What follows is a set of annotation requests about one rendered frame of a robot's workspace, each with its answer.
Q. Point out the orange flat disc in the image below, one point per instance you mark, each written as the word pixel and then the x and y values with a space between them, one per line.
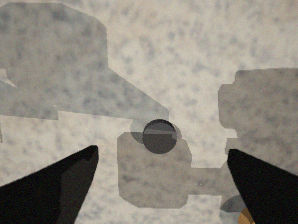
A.
pixel 245 217

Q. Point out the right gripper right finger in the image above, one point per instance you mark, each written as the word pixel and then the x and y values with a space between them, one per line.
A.
pixel 269 192

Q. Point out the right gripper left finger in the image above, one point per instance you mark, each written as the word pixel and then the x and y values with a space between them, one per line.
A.
pixel 52 195

